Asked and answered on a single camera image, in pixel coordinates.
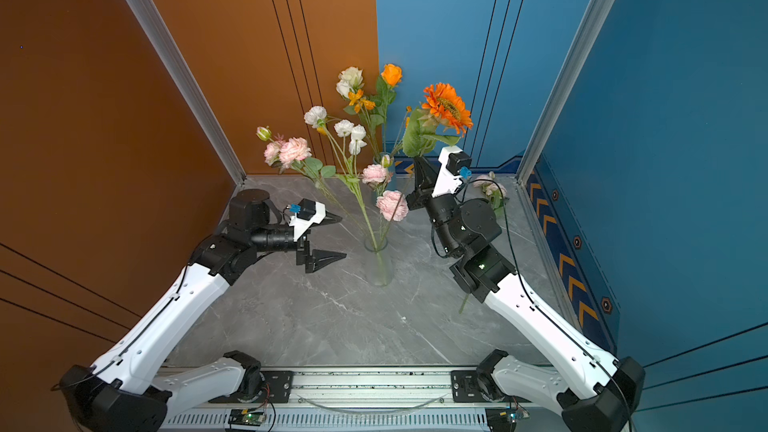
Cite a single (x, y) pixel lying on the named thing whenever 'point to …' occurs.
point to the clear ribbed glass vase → (379, 262)
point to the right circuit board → (501, 419)
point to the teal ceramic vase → (392, 174)
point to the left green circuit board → (248, 417)
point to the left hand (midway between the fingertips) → (341, 233)
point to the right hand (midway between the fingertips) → (413, 156)
